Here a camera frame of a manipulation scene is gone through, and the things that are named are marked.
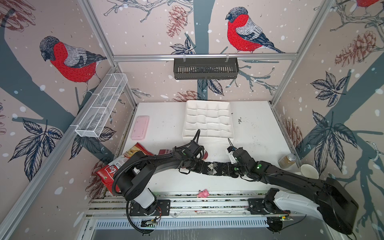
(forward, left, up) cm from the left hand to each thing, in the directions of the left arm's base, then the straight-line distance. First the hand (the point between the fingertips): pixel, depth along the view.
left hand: (204, 170), depth 83 cm
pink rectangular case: (+32, +45, -2) cm, 56 cm away
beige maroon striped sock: (+10, -1, -1) cm, 10 cm away
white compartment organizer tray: (+35, -8, +4) cm, 36 cm away
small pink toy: (-12, +1, -1) cm, 12 cm away
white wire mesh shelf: (+26, +56, +28) cm, 68 cm away
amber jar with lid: (+3, -46, +6) cm, 47 cm away
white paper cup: (-4, -55, +7) cm, 56 cm away
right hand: (-1, -9, +2) cm, 9 cm away
